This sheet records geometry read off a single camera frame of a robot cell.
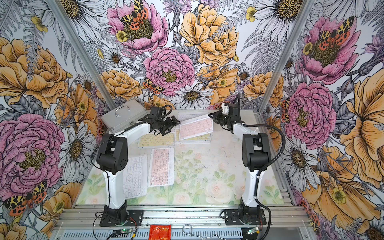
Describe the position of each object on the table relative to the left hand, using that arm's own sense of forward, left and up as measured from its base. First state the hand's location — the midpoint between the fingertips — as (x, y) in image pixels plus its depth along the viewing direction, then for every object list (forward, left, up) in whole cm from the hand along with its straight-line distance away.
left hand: (176, 129), depth 99 cm
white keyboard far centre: (+20, -5, -9) cm, 22 cm away
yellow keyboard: (-3, +20, -8) cm, 21 cm away
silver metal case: (+6, +36, +6) cm, 37 cm away
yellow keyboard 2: (-3, -16, -7) cm, 18 cm away
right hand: (+5, -21, +6) cm, 23 cm away
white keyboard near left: (-29, +22, -8) cm, 37 cm away
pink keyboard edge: (0, -13, +1) cm, 13 cm away
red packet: (-54, +4, -8) cm, 55 cm away
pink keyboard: (-23, +8, -9) cm, 26 cm away
